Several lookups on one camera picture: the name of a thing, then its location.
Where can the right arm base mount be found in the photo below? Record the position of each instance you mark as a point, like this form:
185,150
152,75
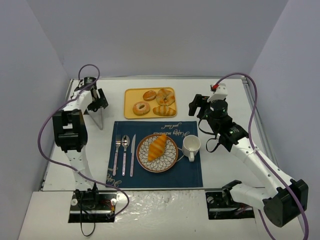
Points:
219,209

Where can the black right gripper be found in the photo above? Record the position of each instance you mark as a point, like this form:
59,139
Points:
196,105

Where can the large orange striped croissant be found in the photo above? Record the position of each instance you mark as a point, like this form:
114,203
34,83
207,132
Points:
157,148

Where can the aluminium frame rail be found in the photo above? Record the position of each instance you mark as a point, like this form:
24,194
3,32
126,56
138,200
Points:
266,145

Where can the blue cloth placemat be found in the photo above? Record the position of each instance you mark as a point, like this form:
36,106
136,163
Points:
182,175

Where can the silver fork pink handle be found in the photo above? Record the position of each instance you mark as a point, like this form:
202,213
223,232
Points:
117,146

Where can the floral patterned ceramic plate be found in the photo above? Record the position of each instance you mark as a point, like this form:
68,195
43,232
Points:
162,163

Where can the sugared ring donut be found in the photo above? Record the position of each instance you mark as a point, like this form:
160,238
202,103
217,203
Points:
141,108

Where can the round glazed bun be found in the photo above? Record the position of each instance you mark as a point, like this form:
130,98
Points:
149,95

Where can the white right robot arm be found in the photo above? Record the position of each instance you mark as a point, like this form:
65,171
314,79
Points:
282,198

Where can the silver knife pink handle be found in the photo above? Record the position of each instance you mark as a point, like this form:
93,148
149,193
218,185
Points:
132,156

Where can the yellow plastic tray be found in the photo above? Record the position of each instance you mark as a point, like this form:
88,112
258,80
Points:
134,95

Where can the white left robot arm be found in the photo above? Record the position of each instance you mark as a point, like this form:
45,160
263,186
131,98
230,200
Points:
70,134

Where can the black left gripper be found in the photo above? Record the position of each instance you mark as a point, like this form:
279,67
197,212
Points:
99,100

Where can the small striped croissant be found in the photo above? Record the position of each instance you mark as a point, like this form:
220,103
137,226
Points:
164,110

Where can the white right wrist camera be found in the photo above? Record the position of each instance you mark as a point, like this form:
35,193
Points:
219,92

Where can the curled brown croissant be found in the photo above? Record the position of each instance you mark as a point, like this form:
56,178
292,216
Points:
165,97

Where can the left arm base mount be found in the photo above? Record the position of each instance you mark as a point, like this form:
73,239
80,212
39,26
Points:
102,209

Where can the silver spoon pink handle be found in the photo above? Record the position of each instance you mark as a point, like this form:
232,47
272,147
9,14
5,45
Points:
125,142

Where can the white ceramic cup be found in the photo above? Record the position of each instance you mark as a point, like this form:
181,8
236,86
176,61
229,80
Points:
190,147

